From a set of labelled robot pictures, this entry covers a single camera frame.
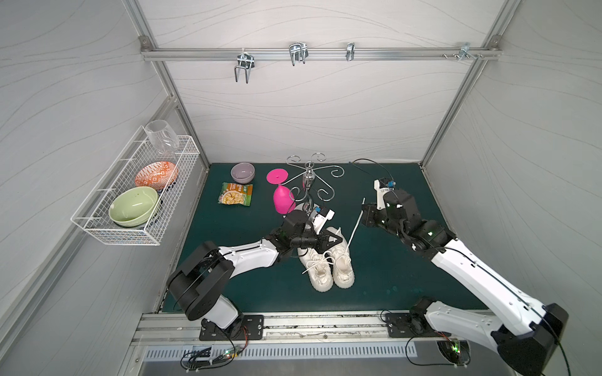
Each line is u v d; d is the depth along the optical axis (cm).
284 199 84
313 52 80
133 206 63
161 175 72
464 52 77
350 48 73
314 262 82
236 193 107
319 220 73
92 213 56
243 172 112
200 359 69
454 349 72
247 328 73
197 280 43
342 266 85
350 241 80
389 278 83
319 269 82
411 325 68
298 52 76
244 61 78
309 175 78
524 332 39
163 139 66
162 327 75
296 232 67
